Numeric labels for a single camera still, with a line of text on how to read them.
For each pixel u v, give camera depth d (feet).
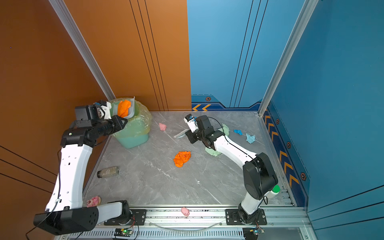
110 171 2.78
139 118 2.72
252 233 2.32
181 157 3.08
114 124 2.00
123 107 2.37
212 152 3.16
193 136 2.48
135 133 2.76
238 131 3.47
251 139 3.36
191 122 2.46
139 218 2.41
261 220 2.37
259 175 1.55
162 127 3.64
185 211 2.43
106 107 2.03
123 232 2.33
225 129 3.54
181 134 2.91
